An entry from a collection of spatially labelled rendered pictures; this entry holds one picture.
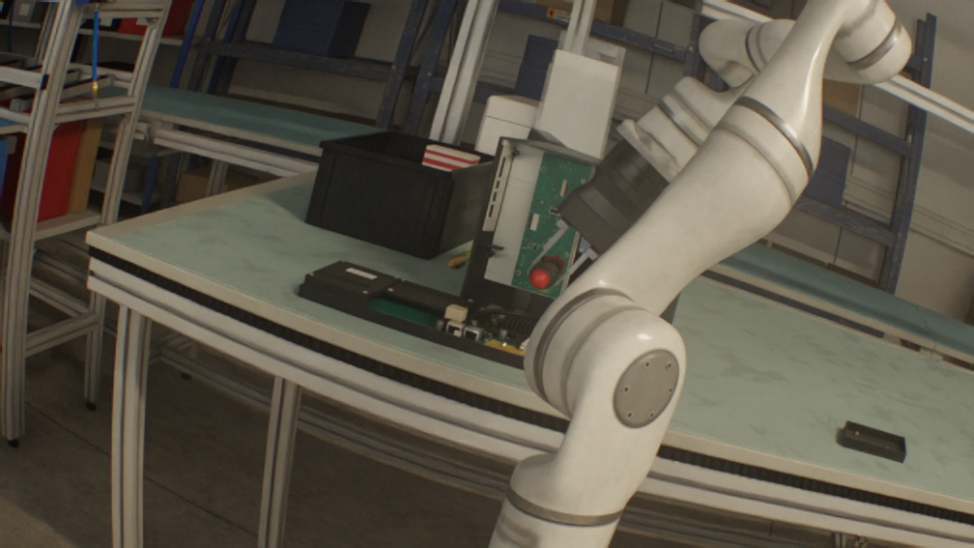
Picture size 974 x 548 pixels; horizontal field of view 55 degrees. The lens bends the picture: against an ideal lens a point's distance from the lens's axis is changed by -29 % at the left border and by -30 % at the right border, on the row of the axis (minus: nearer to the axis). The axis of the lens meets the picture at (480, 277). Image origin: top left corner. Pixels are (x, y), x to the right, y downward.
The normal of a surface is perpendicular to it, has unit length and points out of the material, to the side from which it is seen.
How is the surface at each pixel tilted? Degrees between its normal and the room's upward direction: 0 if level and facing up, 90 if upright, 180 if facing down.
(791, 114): 66
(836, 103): 90
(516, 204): 90
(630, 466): 90
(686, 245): 105
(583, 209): 90
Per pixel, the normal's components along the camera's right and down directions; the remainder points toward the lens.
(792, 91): -0.15, -0.29
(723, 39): -0.78, -0.40
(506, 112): -0.27, 0.14
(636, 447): 0.54, 0.35
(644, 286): 0.30, 0.49
